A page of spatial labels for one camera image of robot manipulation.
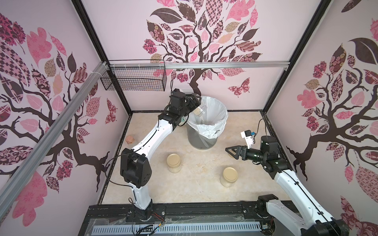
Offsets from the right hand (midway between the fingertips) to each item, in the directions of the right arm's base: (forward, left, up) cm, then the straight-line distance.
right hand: (231, 148), depth 74 cm
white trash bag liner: (+27, +8, -6) cm, 28 cm away
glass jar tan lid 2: (+17, +15, +11) cm, 25 cm away
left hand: (+24, +16, +11) cm, 31 cm away
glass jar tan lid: (-3, +30, -10) cm, 32 cm away
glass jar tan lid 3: (-10, 0, -11) cm, 15 cm away
